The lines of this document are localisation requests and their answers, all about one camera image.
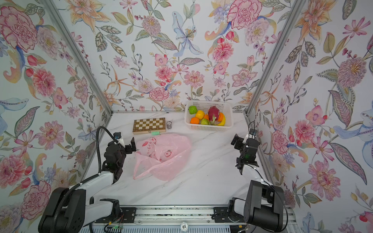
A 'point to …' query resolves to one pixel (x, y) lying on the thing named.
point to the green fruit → (204, 121)
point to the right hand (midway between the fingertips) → (243, 134)
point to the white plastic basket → (225, 107)
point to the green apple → (193, 109)
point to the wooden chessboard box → (146, 126)
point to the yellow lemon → (200, 114)
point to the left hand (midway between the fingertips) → (128, 136)
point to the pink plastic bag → (165, 157)
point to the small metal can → (169, 125)
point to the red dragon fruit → (213, 110)
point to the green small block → (155, 133)
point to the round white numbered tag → (184, 226)
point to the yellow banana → (222, 123)
